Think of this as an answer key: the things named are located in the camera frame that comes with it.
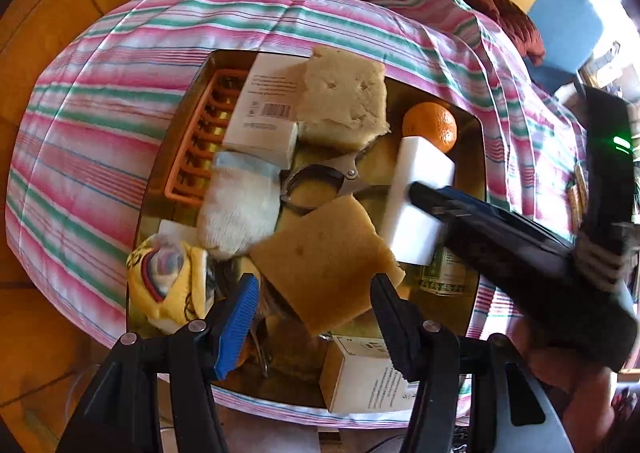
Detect white labelled box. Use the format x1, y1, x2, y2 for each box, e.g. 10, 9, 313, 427
319, 332, 426, 415

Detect plain white block box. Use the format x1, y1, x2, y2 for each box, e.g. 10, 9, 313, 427
378, 135, 456, 266

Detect yellow plush toy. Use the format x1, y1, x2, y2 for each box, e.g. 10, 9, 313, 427
126, 238, 261, 334

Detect orange plastic rack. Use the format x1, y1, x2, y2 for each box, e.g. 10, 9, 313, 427
164, 69, 251, 206

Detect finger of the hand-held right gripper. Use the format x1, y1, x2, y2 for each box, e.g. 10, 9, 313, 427
409, 181, 571, 334
442, 187, 573, 253

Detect person's right forearm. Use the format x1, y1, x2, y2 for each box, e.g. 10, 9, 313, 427
510, 318, 618, 453

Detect metal tongs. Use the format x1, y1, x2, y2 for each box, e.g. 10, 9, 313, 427
278, 153, 396, 216

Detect orange fruit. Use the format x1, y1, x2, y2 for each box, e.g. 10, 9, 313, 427
401, 102, 458, 154

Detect gold rectangular tin container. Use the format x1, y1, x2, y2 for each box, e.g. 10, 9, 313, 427
121, 49, 487, 409

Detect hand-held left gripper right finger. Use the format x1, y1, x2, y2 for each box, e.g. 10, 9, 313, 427
370, 272, 576, 453

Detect large yellow sponge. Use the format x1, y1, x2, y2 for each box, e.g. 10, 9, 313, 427
248, 194, 407, 338

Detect white barcode box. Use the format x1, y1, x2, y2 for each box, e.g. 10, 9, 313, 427
221, 53, 312, 168

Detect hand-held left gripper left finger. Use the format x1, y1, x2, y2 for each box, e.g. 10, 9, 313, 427
55, 273, 262, 453

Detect white sock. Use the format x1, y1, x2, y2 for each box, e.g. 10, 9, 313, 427
196, 150, 288, 261

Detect green white printed box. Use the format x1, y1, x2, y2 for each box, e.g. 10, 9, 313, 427
419, 245, 473, 296

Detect grey yellow blue armchair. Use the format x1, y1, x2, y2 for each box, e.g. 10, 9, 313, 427
240, 0, 606, 94

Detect pale torn sponge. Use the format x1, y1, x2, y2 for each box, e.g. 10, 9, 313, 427
296, 45, 392, 154

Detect pink green striped cloth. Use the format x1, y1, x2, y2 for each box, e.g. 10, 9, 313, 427
5, 0, 591, 429

